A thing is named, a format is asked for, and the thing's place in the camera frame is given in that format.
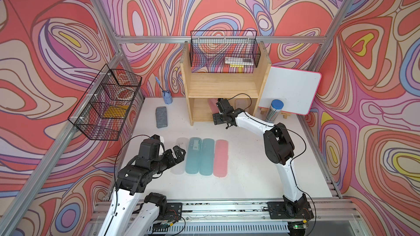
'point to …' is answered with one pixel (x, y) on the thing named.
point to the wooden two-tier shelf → (203, 90)
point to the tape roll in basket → (126, 88)
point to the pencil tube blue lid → (274, 111)
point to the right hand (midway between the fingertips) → (221, 120)
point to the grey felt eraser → (161, 118)
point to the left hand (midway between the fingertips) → (180, 155)
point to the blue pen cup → (167, 96)
